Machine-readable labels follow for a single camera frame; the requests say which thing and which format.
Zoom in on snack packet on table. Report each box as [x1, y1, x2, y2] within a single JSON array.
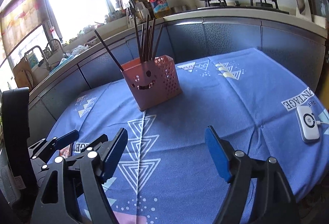
[[59, 143, 73, 159]]

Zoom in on yellow cooking oil bottle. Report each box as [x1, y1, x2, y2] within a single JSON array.
[[149, 0, 170, 18]]

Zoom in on white portable device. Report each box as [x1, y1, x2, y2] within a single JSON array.
[[296, 106, 320, 143]]

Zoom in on pink plastic utensil holder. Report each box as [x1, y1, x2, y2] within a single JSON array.
[[122, 55, 182, 111]]

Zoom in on chrome sink faucet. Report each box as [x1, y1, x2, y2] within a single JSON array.
[[24, 45, 52, 72]]

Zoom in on white kitchen countertop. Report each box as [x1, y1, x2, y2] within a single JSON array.
[[0, 6, 329, 101]]

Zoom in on blue patterned tablecloth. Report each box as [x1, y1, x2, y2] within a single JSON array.
[[49, 49, 328, 223]]

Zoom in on brown wooden chopstick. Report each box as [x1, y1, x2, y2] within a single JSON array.
[[146, 25, 152, 61], [152, 25, 163, 60], [143, 15, 149, 61], [139, 24, 144, 63], [94, 30, 124, 72], [133, 14, 142, 63], [148, 18, 156, 61], [142, 30, 147, 62]]

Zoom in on dish rack with items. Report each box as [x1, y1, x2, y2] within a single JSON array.
[[121, 0, 155, 28]]

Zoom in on gas stove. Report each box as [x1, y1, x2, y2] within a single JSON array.
[[197, 0, 289, 15]]

